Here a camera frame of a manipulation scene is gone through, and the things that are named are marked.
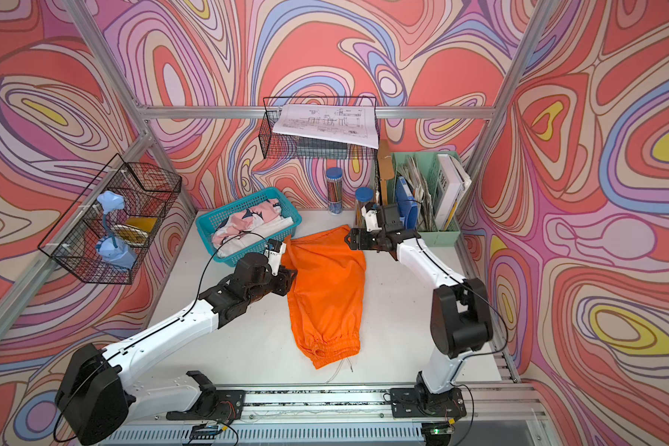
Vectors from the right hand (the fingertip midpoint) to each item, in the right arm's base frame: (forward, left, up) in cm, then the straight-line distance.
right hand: (358, 244), depth 91 cm
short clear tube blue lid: (+33, -5, -8) cm, 35 cm away
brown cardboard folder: (+18, -10, +17) cm, 27 cm away
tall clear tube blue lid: (+29, +7, -1) cm, 30 cm away
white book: (+17, -34, +11) cm, 40 cm away
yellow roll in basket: (-9, +59, +20) cm, 63 cm away
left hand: (-12, +20, +3) cm, 24 cm away
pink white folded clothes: (+18, +42, -9) cm, 47 cm away
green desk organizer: (+20, -26, +8) cm, 34 cm away
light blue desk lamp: (-14, +63, +20) cm, 68 cm away
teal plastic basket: (+12, +28, -7) cm, 31 cm away
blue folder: (+11, -17, +7) cm, 22 cm away
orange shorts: (-13, +11, -14) cm, 22 cm away
